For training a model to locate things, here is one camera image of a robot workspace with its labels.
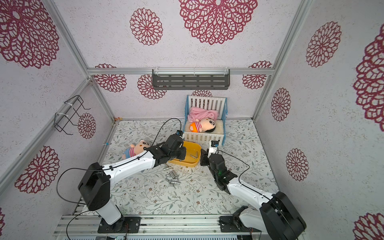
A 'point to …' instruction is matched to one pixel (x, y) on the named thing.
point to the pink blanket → (195, 113)
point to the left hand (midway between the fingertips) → (183, 149)
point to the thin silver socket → (195, 157)
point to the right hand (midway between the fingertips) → (206, 150)
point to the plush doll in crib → (206, 124)
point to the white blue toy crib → (218, 104)
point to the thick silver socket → (167, 168)
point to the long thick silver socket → (173, 174)
